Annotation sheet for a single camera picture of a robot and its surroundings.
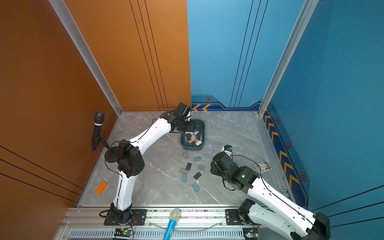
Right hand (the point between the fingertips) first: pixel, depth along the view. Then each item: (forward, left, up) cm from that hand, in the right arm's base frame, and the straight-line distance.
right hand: (213, 165), depth 77 cm
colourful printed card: (+5, -32, -13) cm, 35 cm away
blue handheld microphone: (-22, +19, -9) cm, 30 cm away
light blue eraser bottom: (-7, +10, -14) cm, 18 cm away
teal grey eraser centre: (+5, +7, -13) cm, 16 cm away
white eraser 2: (+30, +14, -11) cm, 35 cm away
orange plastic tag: (-8, +62, -13) cm, 64 cm away
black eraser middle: (+6, +14, -14) cm, 21 cm away
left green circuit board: (-27, +45, -15) cm, 55 cm away
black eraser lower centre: (0, +8, -14) cm, 16 cm away
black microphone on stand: (+13, +64, -11) cm, 66 cm away
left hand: (+25, +10, +2) cm, 27 cm away
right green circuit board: (-27, -17, -16) cm, 36 cm away
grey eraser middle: (+3, +17, -13) cm, 22 cm away
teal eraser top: (+11, +9, -13) cm, 19 cm away
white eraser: (+21, +8, -12) cm, 26 cm away
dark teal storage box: (+24, +11, -12) cm, 29 cm away
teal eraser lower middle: (-1, +16, -14) cm, 22 cm away
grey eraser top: (+13, +16, -14) cm, 25 cm away
